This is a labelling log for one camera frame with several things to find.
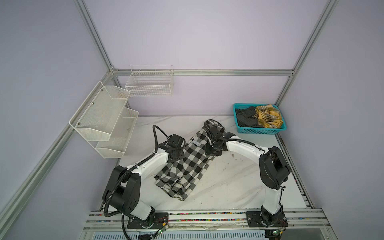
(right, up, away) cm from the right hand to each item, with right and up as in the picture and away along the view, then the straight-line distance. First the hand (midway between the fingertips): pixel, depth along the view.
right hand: (206, 152), depth 92 cm
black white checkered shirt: (-16, -15, -8) cm, 23 cm away
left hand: (-17, -2, -3) cm, 17 cm away
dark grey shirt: (+30, +23, +17) cm, 42 cm away
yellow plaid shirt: (+46, +24, +13) cm, 53 cm away
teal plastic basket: (+36, +14, +13) cm, 40 cm away
